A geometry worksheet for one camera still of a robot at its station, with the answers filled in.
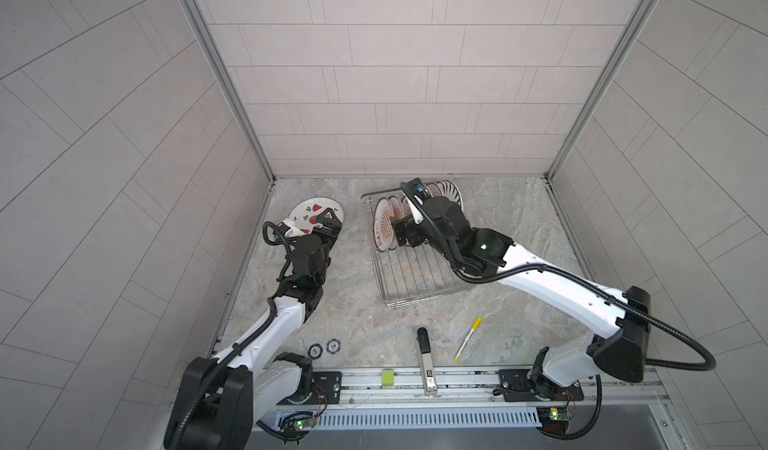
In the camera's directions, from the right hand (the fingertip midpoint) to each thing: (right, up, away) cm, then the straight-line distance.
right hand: (402, 211), depth 71 cm
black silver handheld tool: (+6, -39, -1) cm, 39 cm away
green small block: (-4, -41, +2) cm, 42 cm away
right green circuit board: (+37, -47, -3) cm, 59 cm away
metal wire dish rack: (+2, -20, +18) cm, 27 cm away
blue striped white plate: (+15, +6, +21) cm, 27 cm away
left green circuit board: (-22, -46, -7) cm, 51 cm away
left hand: (-18, -1, +9) cm, 20 cm away
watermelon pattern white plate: (-33, 0, +34) cm, 48 cm away
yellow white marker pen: (+20, -32, +9) cm, 39 cm away
